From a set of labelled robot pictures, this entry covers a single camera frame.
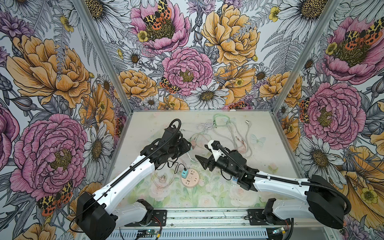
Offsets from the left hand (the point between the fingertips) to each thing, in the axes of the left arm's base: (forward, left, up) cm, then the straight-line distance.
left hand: (188, 150), depth 77 cm
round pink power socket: (-9, -2, -17) cm, 19 cm away
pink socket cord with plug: (-8, +15, -17) cm, 24 cm away
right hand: (-3, -7, +1) cm, 7 cm away
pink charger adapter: (+15, -3, -18) cm, 24 cm away
